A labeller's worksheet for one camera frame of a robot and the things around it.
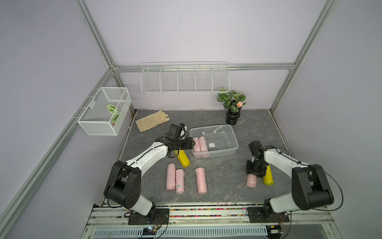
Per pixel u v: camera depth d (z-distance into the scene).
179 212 0.77
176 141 0.73
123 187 0.43
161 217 0.73
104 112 0.83
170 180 0.83
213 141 1.03
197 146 0.96
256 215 0.74
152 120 1.15
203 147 0.94
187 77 0.99
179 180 0.83
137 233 0.70
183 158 0.91
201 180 0.82
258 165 0.74
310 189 0.44
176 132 0.70
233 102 0.94
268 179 0.83
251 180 0.81
